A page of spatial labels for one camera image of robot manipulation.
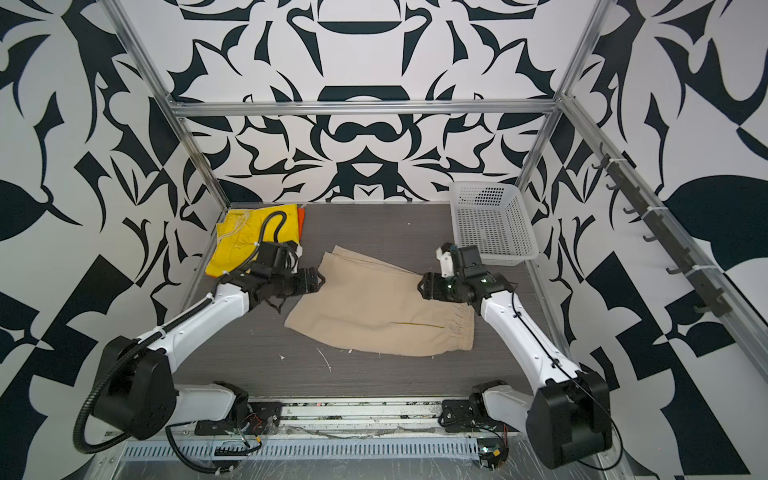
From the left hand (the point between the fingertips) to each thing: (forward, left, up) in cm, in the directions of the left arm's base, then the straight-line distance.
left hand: (315, 276), depth 86 cm
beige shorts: (-5, -15, -11) cm, 19 cm away
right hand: (-5, -32, +2) cm, 32 cm away
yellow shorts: (+22, +29, -5) cm, 36 cm away
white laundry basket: (+31, -63, -12) cm, 71 cm away
